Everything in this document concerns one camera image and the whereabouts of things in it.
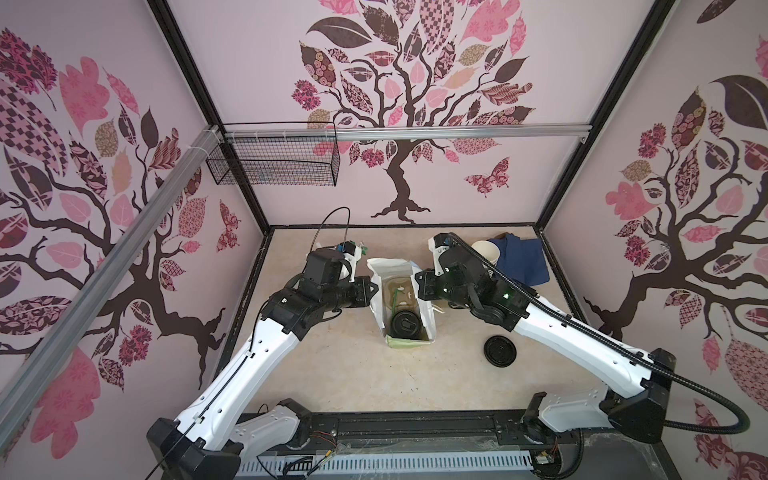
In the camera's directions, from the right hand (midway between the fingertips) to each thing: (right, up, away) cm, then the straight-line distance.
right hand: (414, 273), depth 71 cm
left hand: (-9, -5, 0) cm, 10 cm away
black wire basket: (-42, +37, +24) cm, 61 cm away
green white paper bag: (-7, +1, +4) cm, 8 cm away
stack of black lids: (+27, -24, +15) cm, 39 cm away
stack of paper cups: (+25, +6, +20) cm, 33 cm away
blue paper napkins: (+40, +2, +30) cm, 50 cm away
